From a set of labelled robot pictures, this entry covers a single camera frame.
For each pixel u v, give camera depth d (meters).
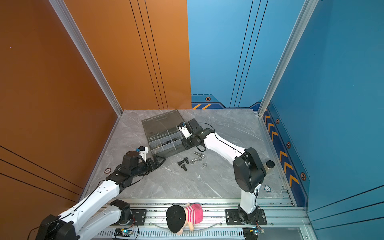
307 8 0.70
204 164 0.91
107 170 0.89
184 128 0.79
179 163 0.92
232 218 0.72
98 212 0.49
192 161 0.92
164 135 1.05
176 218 0.66
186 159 0.93
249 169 0.49
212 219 0.75
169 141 1.00
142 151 0.77
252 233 0.70
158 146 0.99
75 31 0.77
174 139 1.02
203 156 0.94
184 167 0.89
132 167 0.65
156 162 0.73
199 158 0.94
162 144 0.97
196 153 0.96
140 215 0.74
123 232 0.71
